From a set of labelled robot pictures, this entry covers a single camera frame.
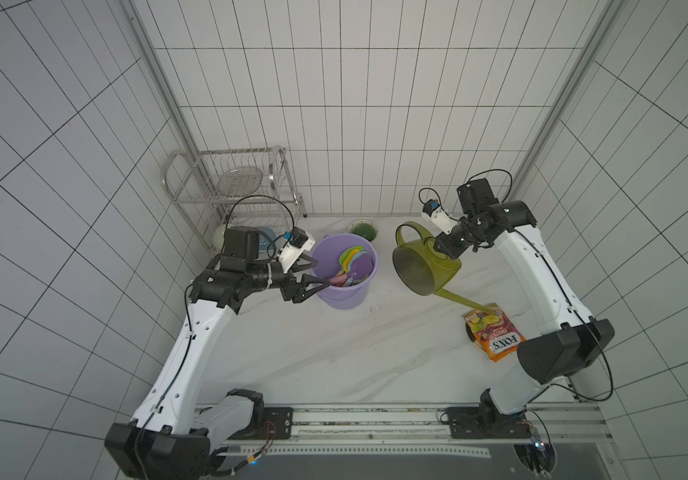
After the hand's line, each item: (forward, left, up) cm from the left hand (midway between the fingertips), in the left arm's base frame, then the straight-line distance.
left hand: (315, 277), depth 67 cm
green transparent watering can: (+8, -28, -8) cm, 30 cm away
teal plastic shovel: (+12, -9, -21) cm, 26 cm away
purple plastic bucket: (+19, -1, -14) cm, 24 cm away
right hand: (+14, -30, -3) cm, 33 cm away
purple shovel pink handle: (+15, -11, -18) cm, 26 cm away
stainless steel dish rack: (+37, +43, -1) cm, 57 cm away
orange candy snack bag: (-4, -51, -25) cm, 56 cm away
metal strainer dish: (+38, +28, -3) cm, 48 cm away
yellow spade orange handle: (+18, -8, -17) cm, 26 cm away
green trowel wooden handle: (+19, -7, -17) cm, 26 cm away
